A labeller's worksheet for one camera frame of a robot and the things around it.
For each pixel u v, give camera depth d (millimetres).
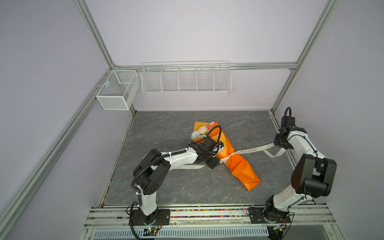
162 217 738
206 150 708
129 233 706
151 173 475
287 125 708
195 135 1002
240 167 848
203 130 1001
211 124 1068
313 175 459
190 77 1047
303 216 754
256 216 738
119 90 1019
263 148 961
